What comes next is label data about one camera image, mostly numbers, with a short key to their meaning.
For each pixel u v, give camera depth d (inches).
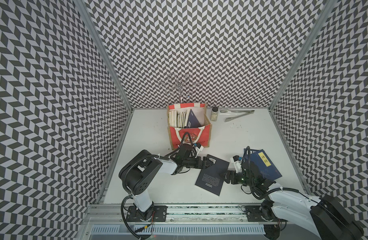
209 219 28.4
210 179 32.5
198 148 33.1
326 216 16.3
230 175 29.2
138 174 18.5
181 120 35.2
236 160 30.5
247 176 27.2
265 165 34.3
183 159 28.4
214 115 42.1
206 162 31.7
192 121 37.8
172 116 34.8
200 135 32.4
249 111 45.7
